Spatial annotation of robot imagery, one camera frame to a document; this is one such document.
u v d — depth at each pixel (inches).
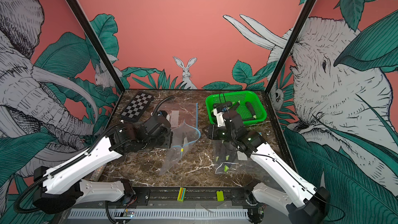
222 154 33.5
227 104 42.1
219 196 29.5
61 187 15.4
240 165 33.5
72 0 29.4
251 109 41.7
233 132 21.0
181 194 28.7
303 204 15.0
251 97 43.4
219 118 25.9
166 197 29.4
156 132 18.8
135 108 41.4
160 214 27.6
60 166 15.6
